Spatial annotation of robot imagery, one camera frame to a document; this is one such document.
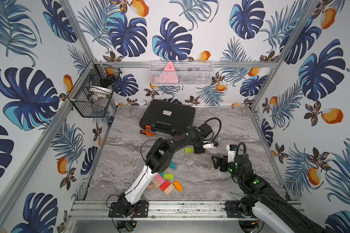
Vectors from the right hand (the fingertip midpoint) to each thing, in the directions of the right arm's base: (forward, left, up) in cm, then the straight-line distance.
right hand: (218, 156), depth 82 cm
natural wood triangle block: (-15, +38, -8) cm, 42 cm away
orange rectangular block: (-13, +23, -11) cm, 28 cm away
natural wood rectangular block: (-16, +28, -10) cm, 33 cm away
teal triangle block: (-2, +26, -10) cm, 28 cm away
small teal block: (-7, +32, -10) cm, 34 cm away
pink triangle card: (+41, +29, +26) cm, 57 cm away
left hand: (+11, +9, -8) cm, 16 cm away
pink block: (-10, +33, -10) cm, 36 cm away
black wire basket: (+26, +73, +22) cm, 81 cm away
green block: (-8, +28, -11) cm, 31 cm away
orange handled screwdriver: (+22, +45, -8) cm, 51 cm away
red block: (-13, +30, -10) cm, 34 cm away
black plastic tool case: (+33, +31, -3) cm, 45 cm away
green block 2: (+9, +16, -10) cm, 21 cm away
